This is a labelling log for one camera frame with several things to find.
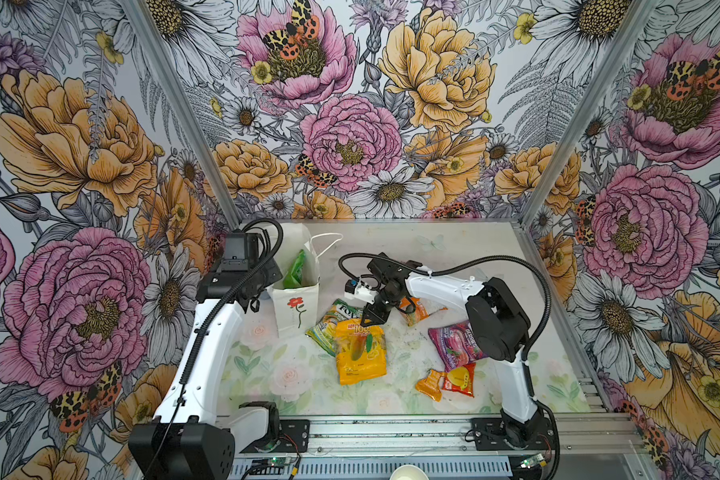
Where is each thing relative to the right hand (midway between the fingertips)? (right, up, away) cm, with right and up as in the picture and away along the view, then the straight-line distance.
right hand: (369, 327), depth 89 cm
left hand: (-26, +15, -12) cm, 32 cm away
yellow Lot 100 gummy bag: (-3, -5, -6) cm, 8 cm away
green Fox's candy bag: (-13, -1, 0) cm, 13 cm away
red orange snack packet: (+24, -12, -8) cm, 28 cm away
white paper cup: (+8, -24, -25) cm, 36 cm away
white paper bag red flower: (-19, +8, -11) cm, 23 cm away
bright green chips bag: (-22, +15, -1) cm, 27 cm away
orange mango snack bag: (+15, +3, +5) cm, 16 cm away
